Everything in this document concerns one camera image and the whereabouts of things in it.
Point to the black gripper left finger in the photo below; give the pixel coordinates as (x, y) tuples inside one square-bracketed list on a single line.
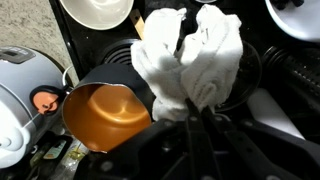
[(196, 150)]

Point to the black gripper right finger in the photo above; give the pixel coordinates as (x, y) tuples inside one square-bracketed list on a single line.
[(253, 153)]

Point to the white towel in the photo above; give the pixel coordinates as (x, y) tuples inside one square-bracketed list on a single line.
[(206, 60)]

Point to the copper nonstick pan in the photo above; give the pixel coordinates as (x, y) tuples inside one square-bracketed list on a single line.
[(103, 116)]

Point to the clear oil bottle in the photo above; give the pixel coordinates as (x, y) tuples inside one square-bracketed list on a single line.
[(76, 155)]

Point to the black coil burner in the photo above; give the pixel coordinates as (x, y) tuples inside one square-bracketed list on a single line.
[(116, 53)]

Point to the white plate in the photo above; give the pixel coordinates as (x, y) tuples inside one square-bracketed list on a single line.
[(300, 23)]

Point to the wooden spatula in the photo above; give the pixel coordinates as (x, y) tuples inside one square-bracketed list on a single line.
[(137, 21)]

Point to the dark glass bottle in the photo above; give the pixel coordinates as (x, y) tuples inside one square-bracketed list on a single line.
[(55, 150)]

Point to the white mixing bowl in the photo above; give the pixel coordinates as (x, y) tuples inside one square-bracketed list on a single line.
[(100, 13)]

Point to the grey rice cooker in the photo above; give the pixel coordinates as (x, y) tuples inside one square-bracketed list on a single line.
[(16, 83)]

